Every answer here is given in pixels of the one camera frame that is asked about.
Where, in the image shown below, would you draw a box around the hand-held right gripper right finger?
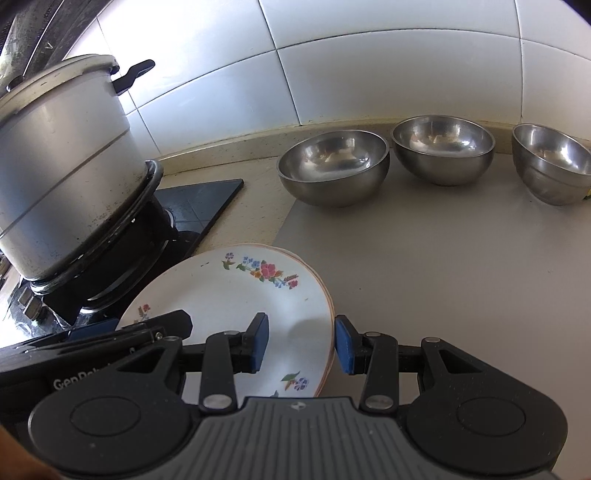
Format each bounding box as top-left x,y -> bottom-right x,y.
335,315 -> 485,412

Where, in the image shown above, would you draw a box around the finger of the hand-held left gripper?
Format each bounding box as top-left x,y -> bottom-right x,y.
67,322 -> 118,343
115,310 -> 194,340

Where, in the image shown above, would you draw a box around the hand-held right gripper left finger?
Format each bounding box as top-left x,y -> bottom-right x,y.
113,312 -> 271,412

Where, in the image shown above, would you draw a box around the white plate pink flowers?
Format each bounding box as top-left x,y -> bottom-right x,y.
270,246 -> 337,398

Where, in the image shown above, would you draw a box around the white plate colourful flowers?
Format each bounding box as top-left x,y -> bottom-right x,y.
115,244 -> 336,398

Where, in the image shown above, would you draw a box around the person's left hand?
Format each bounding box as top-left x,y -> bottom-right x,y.
0,422 -> 61,480

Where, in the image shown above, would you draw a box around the black burner grate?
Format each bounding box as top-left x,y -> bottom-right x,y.
18,159 -> 181,324

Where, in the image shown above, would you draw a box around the black gas stove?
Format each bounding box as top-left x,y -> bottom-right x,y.
0,179 -> 245,352

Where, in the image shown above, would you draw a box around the silver pressure cooker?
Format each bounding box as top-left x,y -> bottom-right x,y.
0,54 -> 164,283

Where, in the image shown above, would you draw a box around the steel bowl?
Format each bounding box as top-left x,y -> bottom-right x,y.
277,130 -> 391,208
391,116 -> 496,186
511,123 -> 591,206

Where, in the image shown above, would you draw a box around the black range hood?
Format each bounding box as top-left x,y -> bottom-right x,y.
0,0 -> 100,70

